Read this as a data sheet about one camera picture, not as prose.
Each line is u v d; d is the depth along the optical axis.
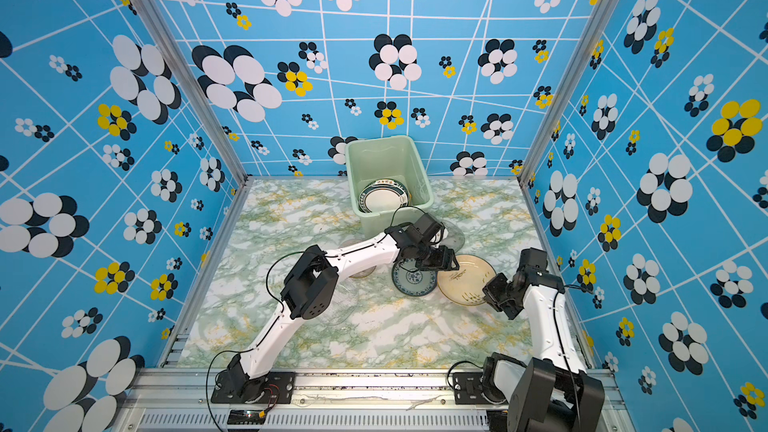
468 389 0.72
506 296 0.69
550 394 0.39
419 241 0.75
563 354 0.43
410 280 0.92
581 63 0.85
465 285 0.88
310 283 0.60
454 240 1.00
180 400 0.73
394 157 1.12
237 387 0.64
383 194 1.12
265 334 0.61
